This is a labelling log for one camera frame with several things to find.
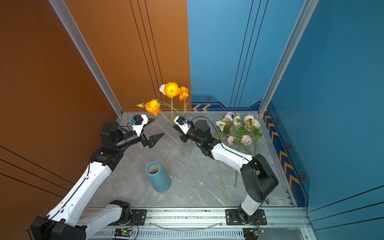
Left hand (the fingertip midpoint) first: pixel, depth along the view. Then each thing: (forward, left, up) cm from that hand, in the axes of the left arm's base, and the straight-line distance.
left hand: (158, 125), depth 68 cm
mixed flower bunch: (+22, -50, -32) cm, 63 cm away
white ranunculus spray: (+22, -34, -26) cm, 48 cm away
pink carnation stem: (+13, -51, -30) cm, 61 cm away
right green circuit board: (-38, -45, -34) cm, 68 cm away
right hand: (+7, -6, -8) cm, 12 cm away
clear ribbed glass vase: (+5, -12, -27) cm, 30 cm away
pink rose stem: (+11, -40, -29) cm, 50 cm away
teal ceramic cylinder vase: (-18, 0, -17) cm, 25 cm away
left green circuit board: (-38, +17, -35) cm, 54 cm away
